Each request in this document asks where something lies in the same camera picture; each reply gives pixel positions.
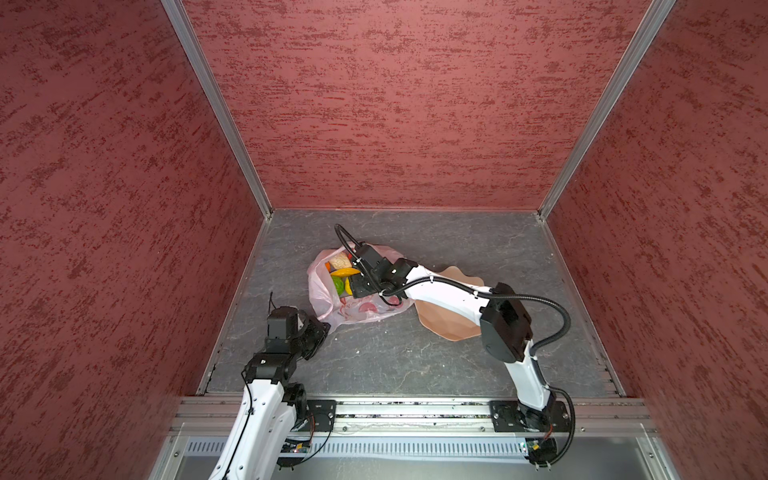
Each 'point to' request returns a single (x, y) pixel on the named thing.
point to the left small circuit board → (294, 448)
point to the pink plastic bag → (349, 310)
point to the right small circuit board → (541, 451)
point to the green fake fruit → (338, 284)
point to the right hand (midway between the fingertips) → (359, 289)
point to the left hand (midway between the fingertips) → (333, 330)
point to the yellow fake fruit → (343, 272)
